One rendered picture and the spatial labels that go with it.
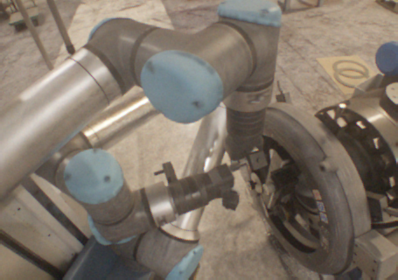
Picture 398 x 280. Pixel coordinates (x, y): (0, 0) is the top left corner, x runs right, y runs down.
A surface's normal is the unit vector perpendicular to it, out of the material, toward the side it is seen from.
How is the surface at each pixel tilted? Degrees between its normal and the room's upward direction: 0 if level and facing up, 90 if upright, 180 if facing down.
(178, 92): 90
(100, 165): 5
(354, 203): 44
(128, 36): 31
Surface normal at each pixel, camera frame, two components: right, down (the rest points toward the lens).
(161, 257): -0.36, -0.19
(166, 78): -0.57, 0.61
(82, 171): -0.01, -0.69
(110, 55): 0.46, -0.13
